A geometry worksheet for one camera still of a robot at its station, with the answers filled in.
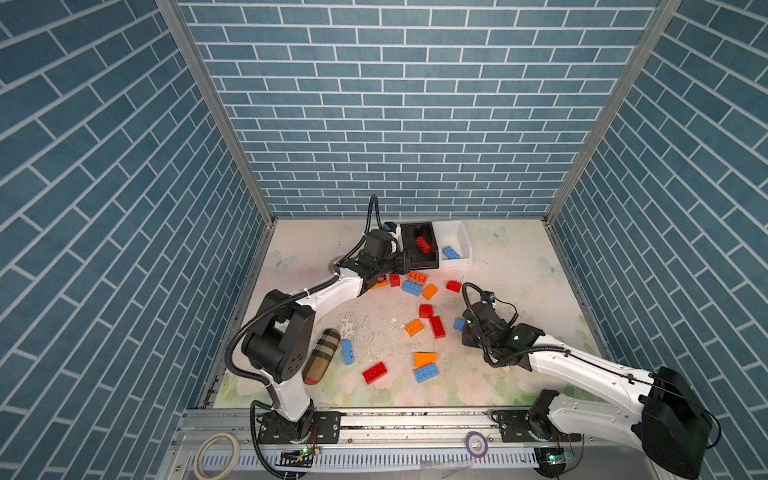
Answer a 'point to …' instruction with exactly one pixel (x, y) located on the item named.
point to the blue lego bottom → (426, 372)
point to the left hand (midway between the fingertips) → (416, 258)
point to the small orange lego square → (429, 291)
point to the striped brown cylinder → (321, 357)
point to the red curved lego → (454, 286)
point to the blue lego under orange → (411, 288)
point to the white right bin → (453, 234)
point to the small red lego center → (425, 311)
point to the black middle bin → (420, 261)
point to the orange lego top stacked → (417, 277)
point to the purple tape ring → (482, 454)
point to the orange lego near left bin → (381, 284)
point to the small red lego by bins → (395, 280)
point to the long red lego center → (437, 327)
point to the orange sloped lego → (422, 359)
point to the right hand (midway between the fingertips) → (466, 330)
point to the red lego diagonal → (425, 252)
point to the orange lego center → (414, 328)
